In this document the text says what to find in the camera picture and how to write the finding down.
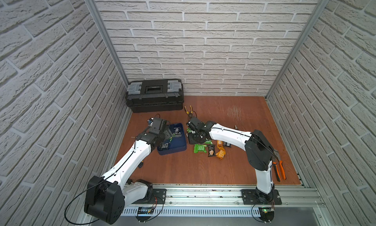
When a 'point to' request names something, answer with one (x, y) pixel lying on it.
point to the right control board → (267, 214)
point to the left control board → (144, 210)
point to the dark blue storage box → (177, 143)
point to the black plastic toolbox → (155, 95)
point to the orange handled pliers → (278, 167)
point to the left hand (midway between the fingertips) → (168, 131)
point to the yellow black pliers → (187, 112)
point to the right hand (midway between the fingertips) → (192, 140)
